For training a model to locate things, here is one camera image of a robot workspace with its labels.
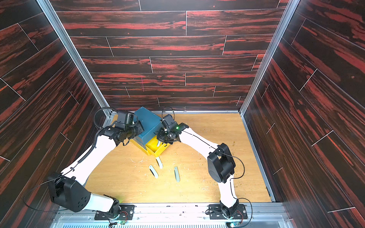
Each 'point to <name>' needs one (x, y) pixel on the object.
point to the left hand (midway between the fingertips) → (144, 127)
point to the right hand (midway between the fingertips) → (159, 136)
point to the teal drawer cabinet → (150, 123)
